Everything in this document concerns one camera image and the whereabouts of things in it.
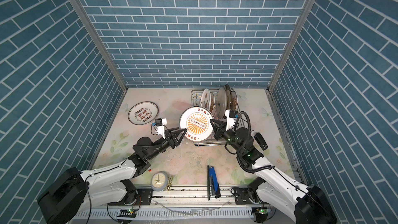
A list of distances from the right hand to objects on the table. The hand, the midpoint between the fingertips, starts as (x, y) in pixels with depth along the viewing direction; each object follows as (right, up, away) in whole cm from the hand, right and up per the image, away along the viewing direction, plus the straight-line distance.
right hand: (209, 119), depth 73 cm
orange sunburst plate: (-6, -1, +2) cm, 7 cm away
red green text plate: (-45, +1, +32) cm, 55 cm away
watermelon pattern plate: (-2, +10, +32) cm, 33 cm away
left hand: (-12, -6, 0) cm, 13 cm away
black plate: (+12, +16, +24) cm, 32 cm away
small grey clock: (-25, -31, +2) cm, 39 cm away
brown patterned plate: (+15, +9, +19) cm, 26 cm away
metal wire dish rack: (-9, +13, +35) cm, 39 cm away
